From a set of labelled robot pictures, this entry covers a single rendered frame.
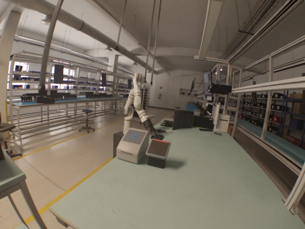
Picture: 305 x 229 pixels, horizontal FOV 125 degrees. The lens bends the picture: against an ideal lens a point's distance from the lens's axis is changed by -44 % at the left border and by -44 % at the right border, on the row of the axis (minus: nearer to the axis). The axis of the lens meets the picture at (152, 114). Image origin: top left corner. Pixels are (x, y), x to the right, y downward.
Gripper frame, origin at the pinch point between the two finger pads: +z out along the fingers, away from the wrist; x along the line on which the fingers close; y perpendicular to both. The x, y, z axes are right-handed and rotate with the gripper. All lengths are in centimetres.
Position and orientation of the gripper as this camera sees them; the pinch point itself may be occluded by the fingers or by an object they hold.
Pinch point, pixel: (158, 138)
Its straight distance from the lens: 113.8
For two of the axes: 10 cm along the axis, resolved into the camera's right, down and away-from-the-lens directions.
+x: -6.4, 0.5, -7.6
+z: 4.6, 8.2, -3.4
